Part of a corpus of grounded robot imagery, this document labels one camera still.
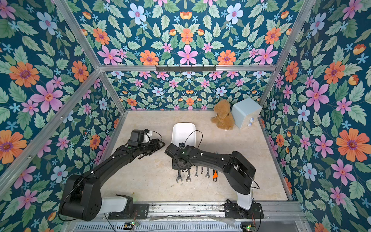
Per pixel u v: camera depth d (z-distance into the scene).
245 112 0.98
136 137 0.68
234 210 0.74
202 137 1.00
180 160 0.60
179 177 0.80
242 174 0.46
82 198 0.42
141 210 0.74
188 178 0.84
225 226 0.70
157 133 0.79
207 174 0.86
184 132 1.11
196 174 0.86
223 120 1.02
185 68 0.93
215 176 0.86
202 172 0.87
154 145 0.77
